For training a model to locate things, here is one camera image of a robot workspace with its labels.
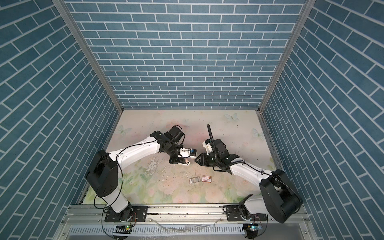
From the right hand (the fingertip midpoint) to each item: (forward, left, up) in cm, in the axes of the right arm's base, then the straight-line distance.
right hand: (195, 159), depth 84 cm
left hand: (0, +6, 0) cm, 6 cm away
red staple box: (-8, -7, -8) cm, 14 cm away
